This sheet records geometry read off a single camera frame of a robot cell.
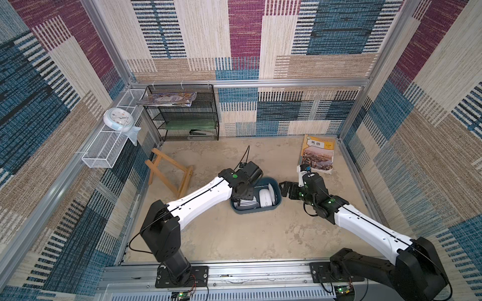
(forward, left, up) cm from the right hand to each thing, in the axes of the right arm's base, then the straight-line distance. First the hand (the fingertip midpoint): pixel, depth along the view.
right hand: (287, 183), depth 85 cm
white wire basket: (+15, +86, +6) cm, 88 cm away
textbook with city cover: (+29, -25, -12) cm, 40 cm away
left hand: (-4, +19, -1) cm, 19 cm away
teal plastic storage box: (+7, +10, -11) cm, 16 cm away
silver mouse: (-1, +6, -9) cm, 11 cm away
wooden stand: (+12, +63, -12) cm, 65 cm away
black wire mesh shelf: (+39, +45, +3) cm, 60 cm away
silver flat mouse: (-5, +19, -10) cm, 22 cm away
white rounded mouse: (-2, +9, -10) cm, 14 cm away
